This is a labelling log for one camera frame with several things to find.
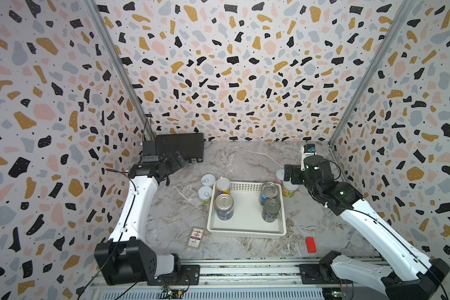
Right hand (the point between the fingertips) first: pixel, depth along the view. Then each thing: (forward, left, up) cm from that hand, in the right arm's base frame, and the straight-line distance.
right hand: (296, 165), depth 74 cm
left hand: (+3, +50, -3) cm, 50 cm away
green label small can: (-1, +40, -22) cm, 46 cm away
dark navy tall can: (-10, +9, -19) cm, 23 cm away
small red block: (-22, -8, -28) cm, 36 cm away
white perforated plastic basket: (-11, +19, -29) cm, 36 cm away
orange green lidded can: (+3, -2, -22) cm, 22 cm away
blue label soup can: (0, +9, -18) cm, 20 cm away
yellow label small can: (+8, +39, -22) cm, 46 cm away
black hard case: (+37, +55, -27) cm, 72 cm away
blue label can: (-9, +29, -17) cm, 35 cm away
